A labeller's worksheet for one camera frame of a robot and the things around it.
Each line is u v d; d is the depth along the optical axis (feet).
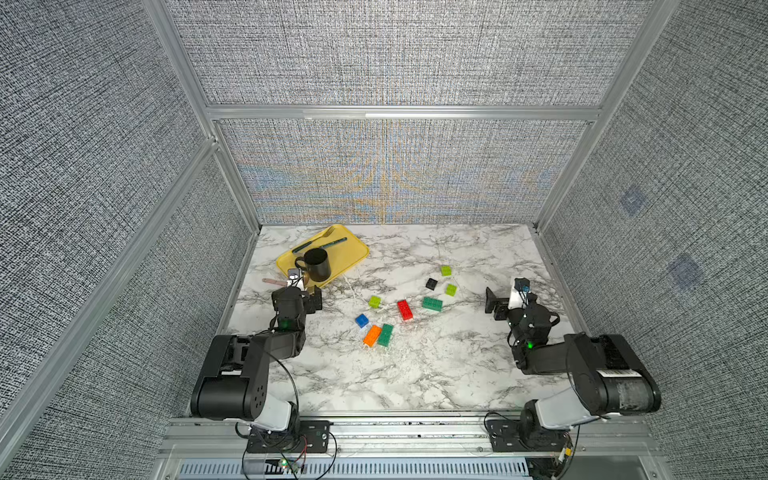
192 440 2.50
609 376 1.49
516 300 2.63
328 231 3.87
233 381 1.48
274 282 3.40
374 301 3.20
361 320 3.03
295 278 2.62
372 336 2.95
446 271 3.50
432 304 3.17
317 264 3.24
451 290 3.29
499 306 2.68
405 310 3.11
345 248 3.64
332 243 3.73
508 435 2.42
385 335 2.95
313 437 2.40
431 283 3.36
